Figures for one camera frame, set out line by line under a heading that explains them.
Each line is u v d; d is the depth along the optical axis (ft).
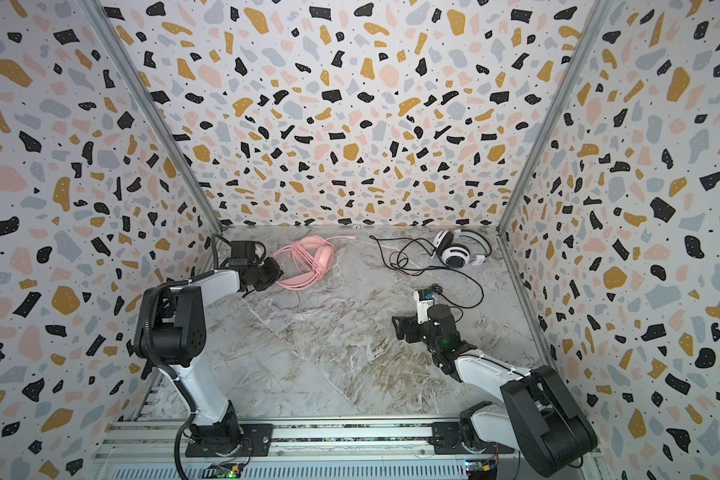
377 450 2.40
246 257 2.66
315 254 3.25
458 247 3.41
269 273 3.00
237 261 2.61
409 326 2.62
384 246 3.80
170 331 1.68
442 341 2.26
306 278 3.18
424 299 2.58
